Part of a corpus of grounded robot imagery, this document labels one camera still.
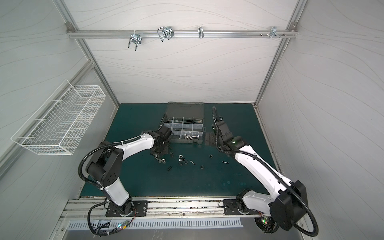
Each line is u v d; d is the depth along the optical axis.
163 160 0.89
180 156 0.91
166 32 0.76
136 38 0.79
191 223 0.70
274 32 0.76
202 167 0.86
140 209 0.74
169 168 0.86
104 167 0.47
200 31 0.73
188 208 0.75
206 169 0.86
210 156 0.91
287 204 0.39
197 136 0.98
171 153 0.91
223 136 0.58
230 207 0.73
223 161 0.90
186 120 1.12
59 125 0.68
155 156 0.90
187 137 0.98
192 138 0.99
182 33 0.79
